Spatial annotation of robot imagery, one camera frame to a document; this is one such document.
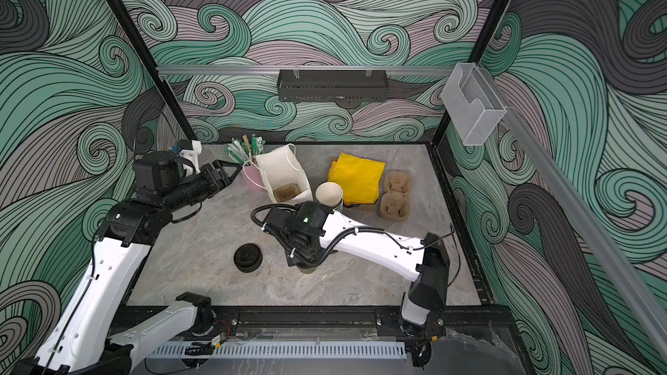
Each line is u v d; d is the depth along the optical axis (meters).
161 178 0.46
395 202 0.95
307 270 0.81
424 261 0.41
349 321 0.74
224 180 0.57
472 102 0.78
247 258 0.82
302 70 0.95
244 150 0.95
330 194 0.83
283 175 0.91
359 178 1.03
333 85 0.95
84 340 0.36
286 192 0.99
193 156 0.58
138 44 0.86
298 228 0.46
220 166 0.58
